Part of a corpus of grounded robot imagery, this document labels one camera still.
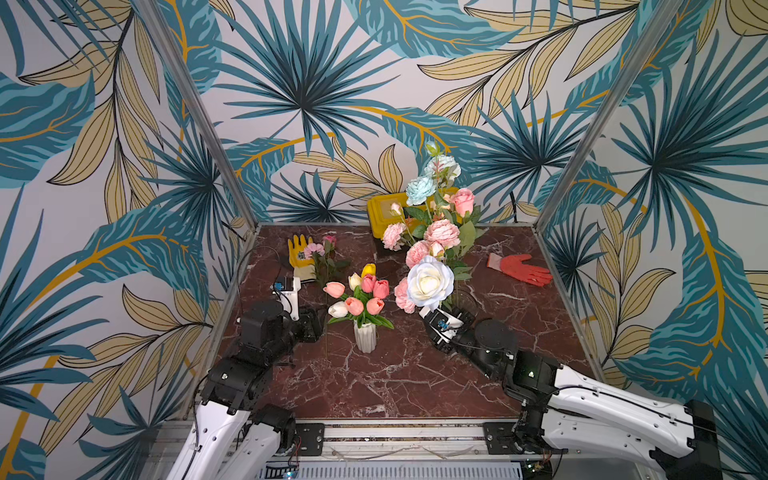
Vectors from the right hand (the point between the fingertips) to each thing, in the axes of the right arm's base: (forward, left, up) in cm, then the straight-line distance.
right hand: (430, 303), depth 68 cm
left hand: (0, +26, -3) cm, 26 cm away
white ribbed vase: (-1, +15, -14) cm, 21 cm away
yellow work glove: (+29, +38, -24) cm, 54 cm away
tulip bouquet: (-1, +15, +3) cm, 15 cm away
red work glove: (+29, -37, -26) cm, 54 cm away
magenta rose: (+39, +30, -21) cm, 53 cm away
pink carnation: (+34, +35, -22) cm, 54 cm away
